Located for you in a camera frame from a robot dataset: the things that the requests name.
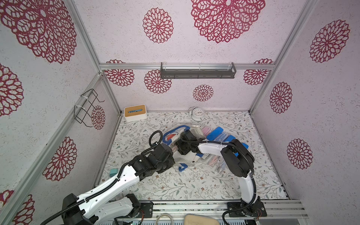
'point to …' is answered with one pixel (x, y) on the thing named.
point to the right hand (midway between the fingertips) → (172, 143)
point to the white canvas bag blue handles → (182, 160)
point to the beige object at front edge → (193, 219)
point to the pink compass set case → (206, 130)
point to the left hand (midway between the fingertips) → (175, 162)
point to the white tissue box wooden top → (135, 113)
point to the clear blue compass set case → (222, 138)
